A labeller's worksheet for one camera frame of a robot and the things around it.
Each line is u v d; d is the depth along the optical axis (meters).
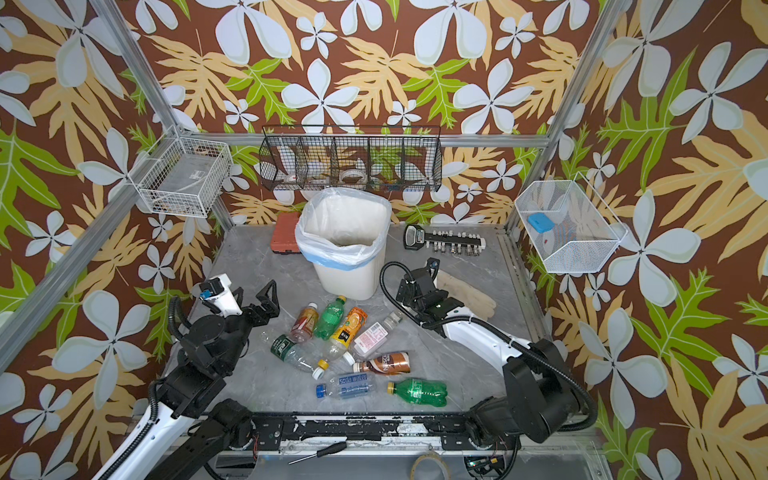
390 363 0.80
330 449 0.72
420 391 0.75
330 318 0.89
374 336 0.86
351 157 0.96
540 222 0.86
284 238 1.20
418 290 0.67
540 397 0.42
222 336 0.50
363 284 0.91
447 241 1.14
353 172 0.99
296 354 0.86
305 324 0.87
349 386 0.77
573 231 0.82
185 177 0.86
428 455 0.73
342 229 1.01
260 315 0.62
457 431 0.74
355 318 0.89
